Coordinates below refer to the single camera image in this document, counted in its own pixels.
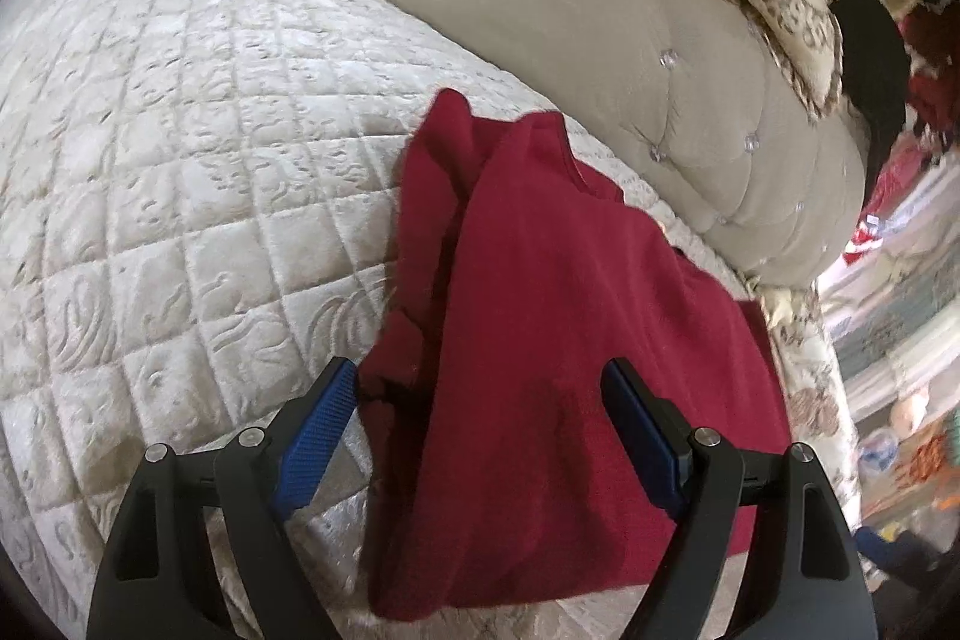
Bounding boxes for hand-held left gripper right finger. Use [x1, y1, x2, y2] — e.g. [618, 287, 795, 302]
[600, 359, 875, 640]

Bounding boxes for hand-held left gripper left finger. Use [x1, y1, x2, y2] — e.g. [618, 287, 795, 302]
[86, 356, 359, 640]

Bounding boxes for red long-sleeve shirt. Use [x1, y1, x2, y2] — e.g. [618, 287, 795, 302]
[358, 87, 794, 620]

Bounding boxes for floral ruffled armrest cushion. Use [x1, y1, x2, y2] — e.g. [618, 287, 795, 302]
[746, 276, 863, 525]

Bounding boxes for dark blue cloth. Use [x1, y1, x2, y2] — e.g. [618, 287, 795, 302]
[853, 524, 950, 600]

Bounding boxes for white quilted sofa cover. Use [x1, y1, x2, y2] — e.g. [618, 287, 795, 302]
[0, 0, 792, 640]

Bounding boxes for red patterned cloth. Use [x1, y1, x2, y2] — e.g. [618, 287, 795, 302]
[904, 0, 960, 133]

